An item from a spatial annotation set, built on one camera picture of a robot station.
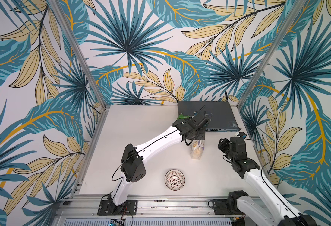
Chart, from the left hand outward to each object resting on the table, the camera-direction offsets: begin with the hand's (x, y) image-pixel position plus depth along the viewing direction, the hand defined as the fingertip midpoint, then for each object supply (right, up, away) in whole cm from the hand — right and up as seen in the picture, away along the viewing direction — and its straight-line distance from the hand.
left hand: (200, 136), depth 78 cm
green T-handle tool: (-8, +12, +30) cm, 33 cm away
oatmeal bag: (-1, -8, +5) cm, 9 cm away
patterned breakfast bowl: (-14, -26, +4) cm, 30 cm away
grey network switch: (+24, +12, +31) cm, 41 cm away
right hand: (+9, -3, +4) cm, 10 cm away
